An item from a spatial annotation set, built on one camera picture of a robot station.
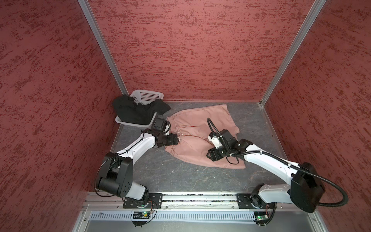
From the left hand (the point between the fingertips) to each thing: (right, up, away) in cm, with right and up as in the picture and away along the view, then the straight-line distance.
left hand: (172, 143), depth 88 cm
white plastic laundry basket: (-28, +33, +29) cm, 52 cm away
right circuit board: (+47, -34, -19) cm, 60 cm away
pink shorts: (+31, +12, +20) cm, 39 cm away
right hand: (+24, -6, -7) cm, 25 cm away
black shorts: (-24, +19, +15) cm, 34 cm away
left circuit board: (-12, -32, -18) cm, 39 cm away
